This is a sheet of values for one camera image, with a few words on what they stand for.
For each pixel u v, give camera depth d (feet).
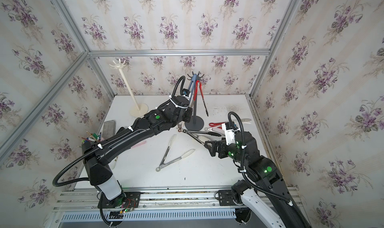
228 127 1.88
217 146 1.91
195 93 2.49
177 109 1.76
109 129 3.14
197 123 3.38
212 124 3.35
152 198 2.45
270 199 1.47
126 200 2.37
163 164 2.75
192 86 2.36
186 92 2.04
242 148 1.50
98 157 1.37
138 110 3.62
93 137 2.75
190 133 3.05
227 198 2.40
